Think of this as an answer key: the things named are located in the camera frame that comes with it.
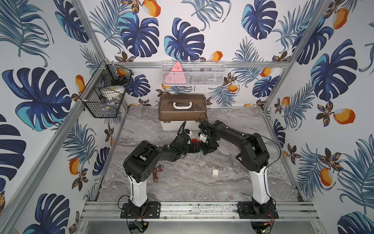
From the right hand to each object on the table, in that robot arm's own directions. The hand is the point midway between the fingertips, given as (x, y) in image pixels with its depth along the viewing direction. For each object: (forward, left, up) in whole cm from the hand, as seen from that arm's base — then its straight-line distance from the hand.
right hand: (207, 152), depth 94 cm
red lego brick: (+8, +7, +2) cm, 11 cm away
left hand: (+4, +6, +3) cm, 8 cm away
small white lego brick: (-13, -4, 0) cm, 14 cm away
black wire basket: (+36, +65, +34) cm, 81 cm away
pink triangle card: (+33, +19, +35) cm, 52 cm away
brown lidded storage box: (+20, +21, +18) cm, 35 cm away
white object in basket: (+17, +53, +34) cm, 65 cm away
